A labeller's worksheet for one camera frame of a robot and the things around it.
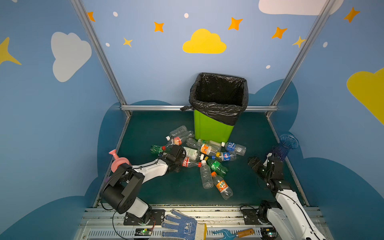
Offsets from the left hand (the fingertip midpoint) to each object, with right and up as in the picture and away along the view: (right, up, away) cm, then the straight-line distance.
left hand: (187, 158), depth 92 cm
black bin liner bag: (+22, +41, +9) cm, 47 cm away
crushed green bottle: (-19, +6, +3) cm, 20 cm away
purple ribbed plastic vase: (+59, +11, -7) cm, 60 cm away
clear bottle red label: (-6, +11, +6) cm, 14 cm away
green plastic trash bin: (+12, +19, -2) cm, 22 cm away
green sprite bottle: (+18, -4, -4) cm, 19 cm away
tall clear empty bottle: (+12, -8, -9) cm, 17 cm away
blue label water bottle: (+33, +5, +4) cm, 34 cm away
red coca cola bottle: (+1, -3, -1) cm, 3 cm away
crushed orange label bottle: (+15, +7, +3) cm, 17 cm away
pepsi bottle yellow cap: (+25, +2, -1) cm, 25 cm away
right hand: (+40, 0, -7) cm, 40 cm away
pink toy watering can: (-37, +1, -11) cm, 39 cm away
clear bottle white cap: (-8, +16, +12) cm, 22 cm away
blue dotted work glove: (+1, -29, -21) cm, 36 cm away
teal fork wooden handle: (+21, -32, -22) cm, 45 cm away
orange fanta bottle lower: (+22, -16, -10) cm, 30 cm away
